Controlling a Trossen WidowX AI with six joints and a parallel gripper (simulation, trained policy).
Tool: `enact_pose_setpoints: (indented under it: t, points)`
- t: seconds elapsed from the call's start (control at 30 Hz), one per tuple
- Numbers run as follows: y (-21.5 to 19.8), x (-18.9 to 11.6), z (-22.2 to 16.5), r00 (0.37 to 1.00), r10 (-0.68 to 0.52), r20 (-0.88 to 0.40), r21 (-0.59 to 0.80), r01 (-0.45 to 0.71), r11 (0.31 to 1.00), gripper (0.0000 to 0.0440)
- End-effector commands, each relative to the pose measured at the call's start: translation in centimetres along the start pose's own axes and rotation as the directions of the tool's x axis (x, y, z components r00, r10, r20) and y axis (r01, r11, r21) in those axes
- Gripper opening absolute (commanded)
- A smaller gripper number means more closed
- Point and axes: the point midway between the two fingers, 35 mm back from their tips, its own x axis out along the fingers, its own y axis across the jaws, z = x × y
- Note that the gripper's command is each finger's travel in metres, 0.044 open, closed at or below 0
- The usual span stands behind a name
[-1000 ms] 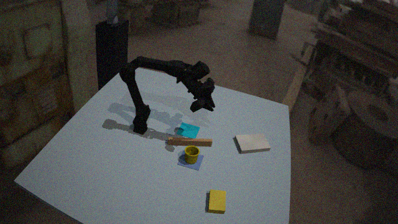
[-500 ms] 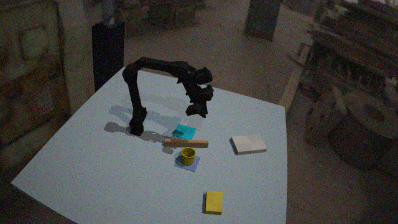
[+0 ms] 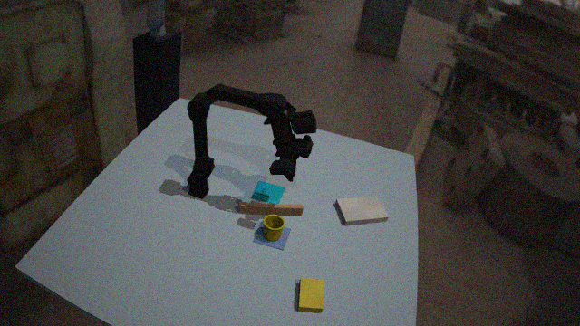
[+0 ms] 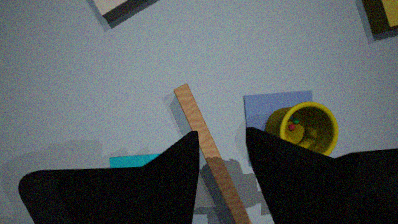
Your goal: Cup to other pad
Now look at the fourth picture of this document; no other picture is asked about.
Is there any yellow cup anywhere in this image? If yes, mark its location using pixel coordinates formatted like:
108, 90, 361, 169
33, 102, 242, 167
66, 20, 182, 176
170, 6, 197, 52
266, 101, 339, 156

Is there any yellow rectangular block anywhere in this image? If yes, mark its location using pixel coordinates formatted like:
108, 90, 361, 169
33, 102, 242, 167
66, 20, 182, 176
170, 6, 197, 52
362, 0, 398, 35

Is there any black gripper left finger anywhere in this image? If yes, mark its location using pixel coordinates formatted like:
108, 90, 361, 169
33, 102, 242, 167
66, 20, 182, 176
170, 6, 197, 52
18, 131, 200, 224

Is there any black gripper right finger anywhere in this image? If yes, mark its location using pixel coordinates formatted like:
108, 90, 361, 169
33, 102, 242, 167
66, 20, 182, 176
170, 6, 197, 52
246, 127, 398, 224

